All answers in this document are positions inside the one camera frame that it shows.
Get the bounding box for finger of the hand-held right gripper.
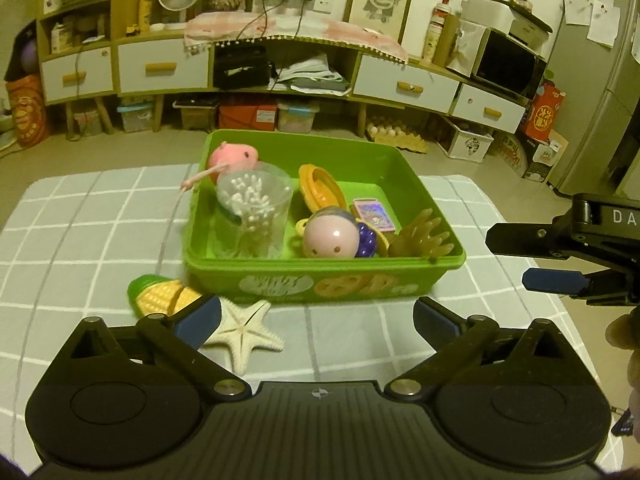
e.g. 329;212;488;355
521;267;626;304
485;222;576;261

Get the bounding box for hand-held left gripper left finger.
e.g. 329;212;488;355
69;293;252;403

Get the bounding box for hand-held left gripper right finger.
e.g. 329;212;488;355
383;296;571;402

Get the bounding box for yellow toy corn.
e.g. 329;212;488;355
127;274;211;319

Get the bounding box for green plastic storage box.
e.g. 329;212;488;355
182;129;467;305

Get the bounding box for white starfish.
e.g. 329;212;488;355
202;297;285;377

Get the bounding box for translucent rubber toy hand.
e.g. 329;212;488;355
387;208;455;261

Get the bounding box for purple toy grapes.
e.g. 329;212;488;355
354;223;384;259

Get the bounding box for clear cotton swab jar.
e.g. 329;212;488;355
210;162;295;260

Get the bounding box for small card box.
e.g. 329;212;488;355
352;197;399;234

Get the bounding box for pink capsule ball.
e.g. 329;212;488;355
301;206;362;260

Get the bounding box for pink toy pig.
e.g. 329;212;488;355
180;141;261;191

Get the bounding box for orange pumpkin-shaped container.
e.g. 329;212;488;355
298;163;349;214

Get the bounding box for person's right hand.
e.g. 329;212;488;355
606;308;640;350

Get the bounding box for white printed box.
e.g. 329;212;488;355
442;117;495;164

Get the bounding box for grey checkered blanket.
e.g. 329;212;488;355
0;162;596;411

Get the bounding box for red gift box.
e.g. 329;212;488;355
520;82;566;144

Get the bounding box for grey refrigerator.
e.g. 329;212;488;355
547;0;640;196

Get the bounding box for egg tray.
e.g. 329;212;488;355
365;116;430;155

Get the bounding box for black microwave oven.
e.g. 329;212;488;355
472;27;547;101

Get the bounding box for clear storage bin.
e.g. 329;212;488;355
174;100;221;131
277;102;321;134

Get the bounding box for red storage box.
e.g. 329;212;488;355
219;102;279;132

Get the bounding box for clear bin blue lid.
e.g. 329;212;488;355
117;100;156;134

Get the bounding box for long wooden cabinet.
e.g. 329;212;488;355
35;0;549;136

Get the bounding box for black bag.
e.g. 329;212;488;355
213;45;276;91

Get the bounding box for pile of folded cloths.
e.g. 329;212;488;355
274;55;351;95

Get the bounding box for red printed bag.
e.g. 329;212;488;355
5;75;51;149

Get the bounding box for pink tasselled runner cloth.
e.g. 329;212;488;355
184;12;409;64

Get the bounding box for purple ball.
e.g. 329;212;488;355
21;40;40;74

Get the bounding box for white drawer wooden handle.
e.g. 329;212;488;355
352;55;461;111
40;46;114;104
452;84;527;134
117;39;210;95

